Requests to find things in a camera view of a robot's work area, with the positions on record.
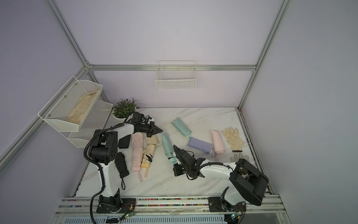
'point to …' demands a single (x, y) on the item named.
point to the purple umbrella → (198, 144)
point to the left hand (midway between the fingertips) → (161, 130)
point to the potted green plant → (123, 109)
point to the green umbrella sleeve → (168, 147)
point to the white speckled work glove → (237, 157)
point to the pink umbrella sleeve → (137, 140)
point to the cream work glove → (232, 138)
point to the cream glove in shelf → (81, 108)
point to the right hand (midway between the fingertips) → (175, 171)
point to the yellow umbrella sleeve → (153, 140)
